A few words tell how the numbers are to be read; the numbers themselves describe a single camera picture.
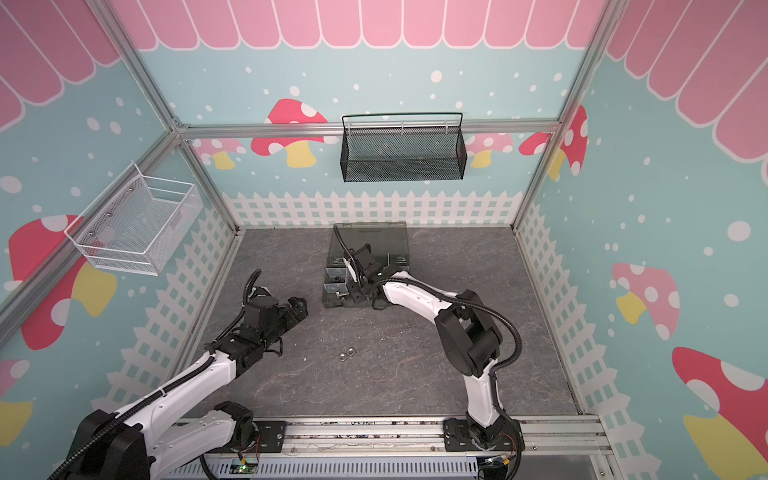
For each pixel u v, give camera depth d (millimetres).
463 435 742
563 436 760
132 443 398
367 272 709
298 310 778
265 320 649
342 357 870
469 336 500
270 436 744
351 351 874
